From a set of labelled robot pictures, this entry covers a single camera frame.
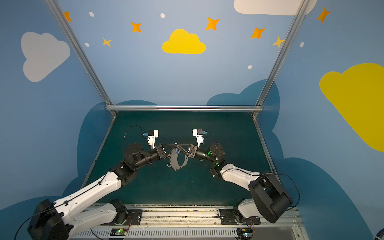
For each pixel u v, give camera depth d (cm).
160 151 65
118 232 71
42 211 40
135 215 75
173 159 95
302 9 70
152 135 68
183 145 70
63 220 40
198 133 70
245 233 71
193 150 66
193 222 73
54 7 69
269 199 43
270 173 47
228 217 71
